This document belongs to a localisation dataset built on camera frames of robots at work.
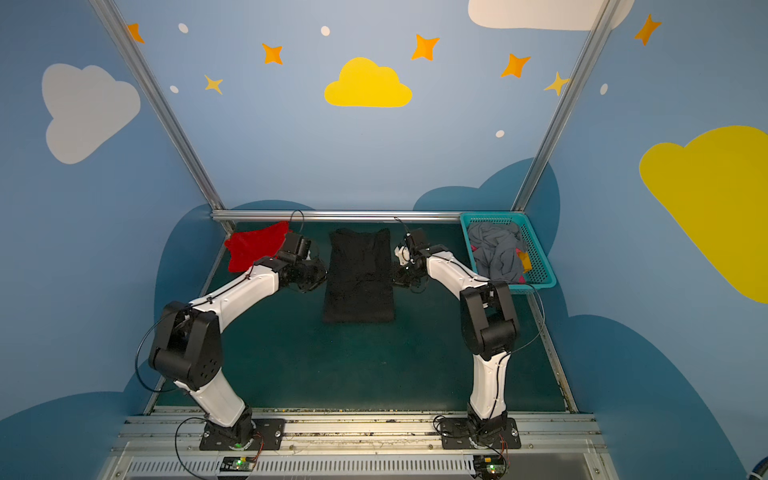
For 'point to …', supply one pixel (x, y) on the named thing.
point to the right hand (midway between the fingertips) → (391, 279)
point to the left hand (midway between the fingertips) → (336, 274)
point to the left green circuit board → (237, 464)
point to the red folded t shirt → (249, 246)
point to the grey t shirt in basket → (496, 247)
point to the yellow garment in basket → (525, 261)
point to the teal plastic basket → (542, 274)
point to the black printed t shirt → (359, 282)
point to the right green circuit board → (489, 466)
